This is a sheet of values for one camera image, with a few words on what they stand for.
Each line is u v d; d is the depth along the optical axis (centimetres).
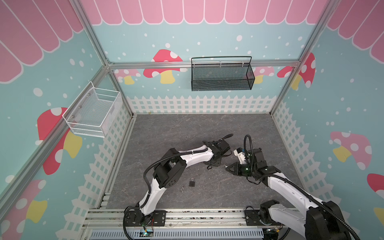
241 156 78
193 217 76
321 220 40
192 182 86
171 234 71
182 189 83
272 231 71
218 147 76
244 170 72
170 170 53
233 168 76
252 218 74
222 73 94
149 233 72
